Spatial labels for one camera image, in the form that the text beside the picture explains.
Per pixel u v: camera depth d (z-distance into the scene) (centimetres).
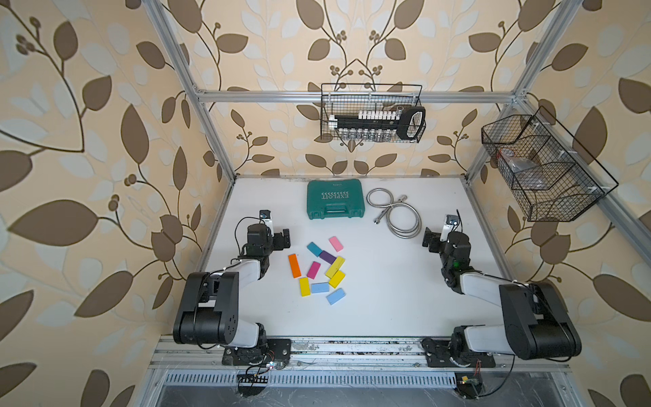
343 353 75
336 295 86
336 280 89
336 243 99
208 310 44
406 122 84
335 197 107
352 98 91
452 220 79
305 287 88
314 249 97
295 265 92
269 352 74
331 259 94
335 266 92
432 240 83
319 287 87
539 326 43
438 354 73
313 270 91
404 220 106
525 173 70
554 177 72
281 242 85
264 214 82
